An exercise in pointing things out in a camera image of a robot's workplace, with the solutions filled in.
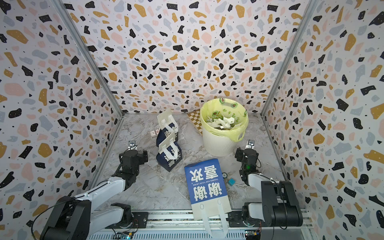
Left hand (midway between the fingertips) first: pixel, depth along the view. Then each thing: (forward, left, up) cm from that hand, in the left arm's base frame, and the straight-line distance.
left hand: (136, 150), depth 87 cm
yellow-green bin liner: (+22, -56, +13) cm, 61 cm away
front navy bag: (-4, -21, +3) cm, 21 cm away
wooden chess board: (+35, -34, -9) cm, 49 cm away
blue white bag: (-22, -41, -6) cm, 47 cm away
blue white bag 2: (+15, -18, +6) cm, 24 cm away
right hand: (+2, -66, -2) cm, 67 cm away
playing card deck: (+20, -5, -9) cm, 22 cm away
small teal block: (-16, -55, -9) cm, 58 cm away
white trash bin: (+9, -50, -10) cm, 52 cm away
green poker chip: (-11, -52, -11) cm, 54 cm away
